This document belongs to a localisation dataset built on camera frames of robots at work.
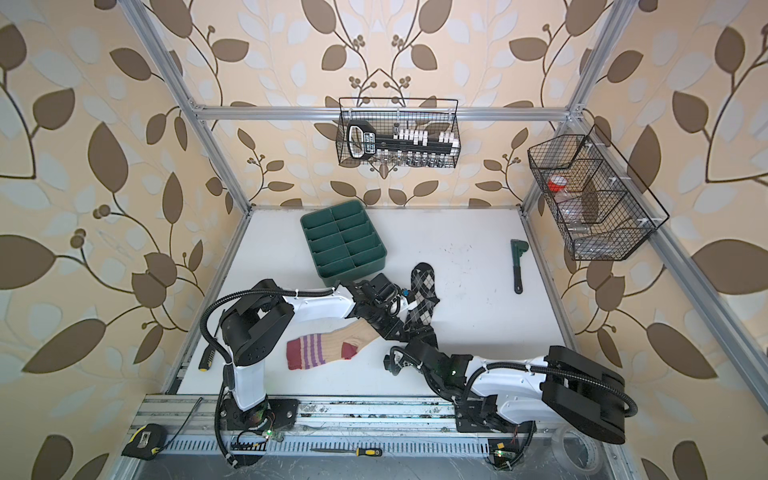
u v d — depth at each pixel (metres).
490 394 0.58
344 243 1.02
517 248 1.07
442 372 0.64
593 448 0.68
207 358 0.82
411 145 0.82
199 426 0.73
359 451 0.69
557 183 0.81
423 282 0.99
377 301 0.76
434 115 0.91
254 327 0.50
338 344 0.86
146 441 0.69
